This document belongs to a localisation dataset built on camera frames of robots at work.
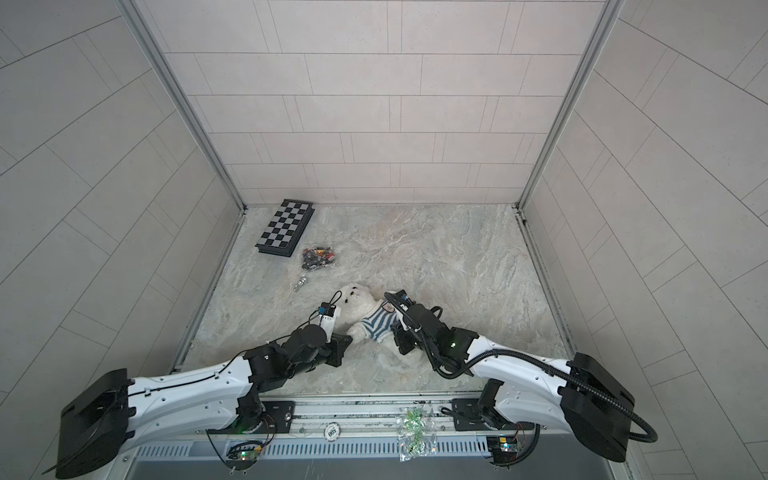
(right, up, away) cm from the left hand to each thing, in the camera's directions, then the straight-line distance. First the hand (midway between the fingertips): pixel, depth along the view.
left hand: (361, 340), depth 79 cm
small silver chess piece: (-21, +13, +15) cm, 29 cm away
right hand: (+8, +2, +1) cm, 9 cm away
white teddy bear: (+1, +6, +3) cm, 7 cm away
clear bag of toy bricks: (-18, +21, +20) cm, 34 cm away
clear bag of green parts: (+14, -18, -9) cm, 25 cm away
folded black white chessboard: (-30, +30, +27) cm, 51 cm away
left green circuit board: (-23, -20, -14) cm, 33 cm away
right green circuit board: (+35, -21, -10) cm, 42 cm away
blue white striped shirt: (+5, +5, 0) cm, 7 cm away
